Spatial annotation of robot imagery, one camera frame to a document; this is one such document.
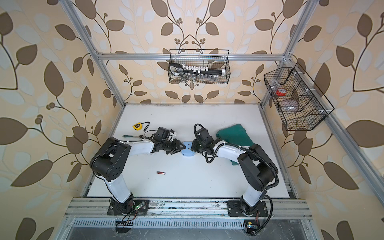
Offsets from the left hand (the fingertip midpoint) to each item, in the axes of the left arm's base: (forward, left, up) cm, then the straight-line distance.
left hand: (182, 146), depth 92 cm
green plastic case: (+9, -34, +2) cm, 35 cm away
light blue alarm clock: (-3, -3, -1) cm, 5 cm away
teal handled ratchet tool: (+9, +29, -2) cm, 30 cm away
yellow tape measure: (+17, +33, -2) cm, 37 cm away
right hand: (0, -6, +1) cm, 6 cm away
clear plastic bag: (+6, -54, +31) cm, 63 cm away
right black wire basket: (+7, -61, +31) cm, 69 cm away
